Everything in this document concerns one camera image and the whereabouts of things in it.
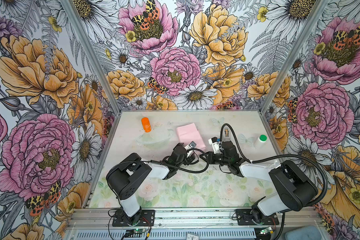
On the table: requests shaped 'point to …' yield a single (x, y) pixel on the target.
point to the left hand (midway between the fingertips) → (186, 151)
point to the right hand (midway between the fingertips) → (200, 160)
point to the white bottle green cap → (260, 142)
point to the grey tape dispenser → (227, 133)
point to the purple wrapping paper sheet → (188, 133)
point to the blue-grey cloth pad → (307, 232)
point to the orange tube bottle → (146, 124)
